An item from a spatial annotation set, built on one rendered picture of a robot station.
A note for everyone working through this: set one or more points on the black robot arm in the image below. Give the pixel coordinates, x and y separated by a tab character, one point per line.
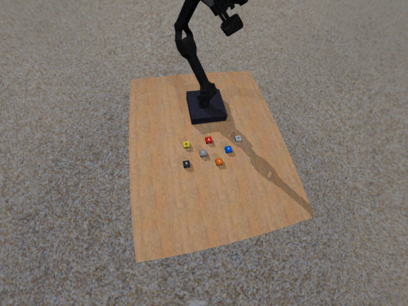
188	49

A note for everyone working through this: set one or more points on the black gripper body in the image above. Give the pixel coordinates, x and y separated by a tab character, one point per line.
220	7

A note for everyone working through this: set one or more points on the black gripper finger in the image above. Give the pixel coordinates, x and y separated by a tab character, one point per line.
209	3
230	25

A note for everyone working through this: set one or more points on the orange block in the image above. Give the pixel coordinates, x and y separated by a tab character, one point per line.
218	161

